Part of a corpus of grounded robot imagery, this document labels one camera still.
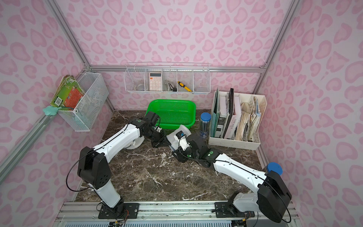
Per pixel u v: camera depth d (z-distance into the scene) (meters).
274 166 0.68
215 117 0.78
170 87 0.93
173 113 1.17
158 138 0.73
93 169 0.46
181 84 0.98
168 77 1.04
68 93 0.72
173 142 0.82
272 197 0.40
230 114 0.77
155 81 0.95
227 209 0.72
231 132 0.94
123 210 0.71
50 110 0.62
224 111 0.86
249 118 0.84
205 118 0.88
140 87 0.96
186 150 0.68
